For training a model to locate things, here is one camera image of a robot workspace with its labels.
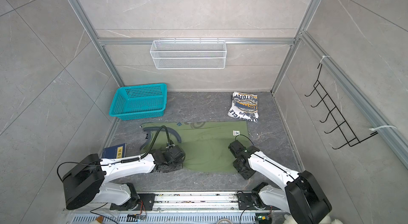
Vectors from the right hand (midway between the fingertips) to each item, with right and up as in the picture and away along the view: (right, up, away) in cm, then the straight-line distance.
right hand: (238, 168), depth 85 cm
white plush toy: (+16, -12, -21) cm, 29 cm away
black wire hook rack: (+38, +27, -17) cm, 50 cm away
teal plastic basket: (-67, +36, +29) cm, 81 cm away
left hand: (-31, +4, +1) cm, 31 cm away
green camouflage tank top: (-18, +11, +8) cm, 22 cm away
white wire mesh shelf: (-29, +67, +14) cm, 75 cm away
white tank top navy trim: (+9, +33, +22) cm, 41 cm away
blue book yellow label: (-70, +8, +4) cm, 70 cm away
